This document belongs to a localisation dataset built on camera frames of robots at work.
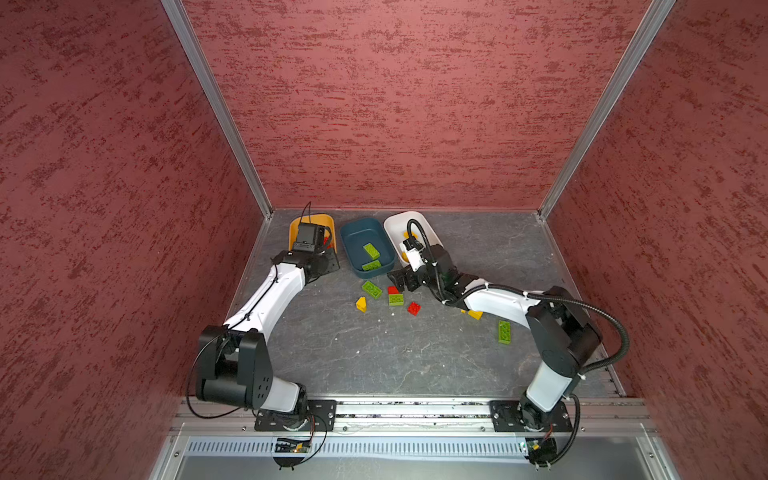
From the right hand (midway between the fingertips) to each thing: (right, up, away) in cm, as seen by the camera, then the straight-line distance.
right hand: (399, 271), depth 90 cm
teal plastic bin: (-16, +12, +23) cm, 31 cm away
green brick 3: (-9, -7, +7) cm, 14 cm away
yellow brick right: (+24, -14, +1) cm, 27 cm away
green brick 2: (-8, +1, +13) cm, 15 cm away
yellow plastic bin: (-32, +17, +21) cm, 42 cm away
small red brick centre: (+5, -12, +2) cm, 13 cm away
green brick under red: (-1, -10, +4) cm, 11 cm away
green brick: (-9, +5, +16) cm, 19 cm away
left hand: (-21, +1, -2) cm, 21 cm away
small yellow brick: (-12, -11, +2) cm, 16 cm away
